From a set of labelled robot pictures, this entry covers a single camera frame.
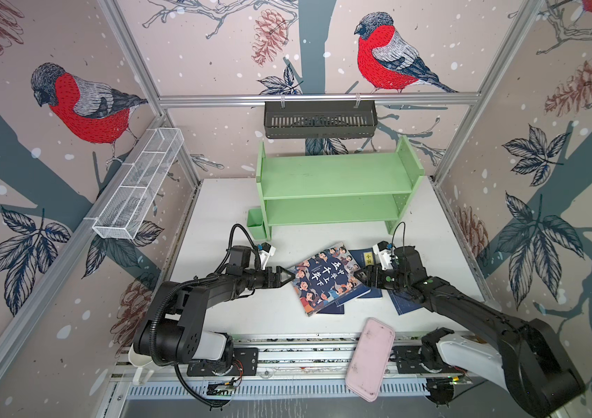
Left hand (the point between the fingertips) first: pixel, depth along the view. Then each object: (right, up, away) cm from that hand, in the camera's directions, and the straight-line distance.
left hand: (286, 278), depth 85 cm
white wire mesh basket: (-45, +36, -2) cm, 58 cm away
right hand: (+24, +1, -1) cm, 24 cm away
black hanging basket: (+13, +60, +19) cm, 64 cm away
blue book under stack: (+29, +5, +10) cm, 31 cm away
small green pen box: (-14, +18, +16) cm, 28 cm away
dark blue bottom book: (+15, -9, -3) cm, 18 cm away
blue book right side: (+38, -8, -2) cm, 39 cm away
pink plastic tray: (+24, -21, -15) cm, 35 cm away
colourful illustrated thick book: (+14, -1, 0) cm, 14 cm away
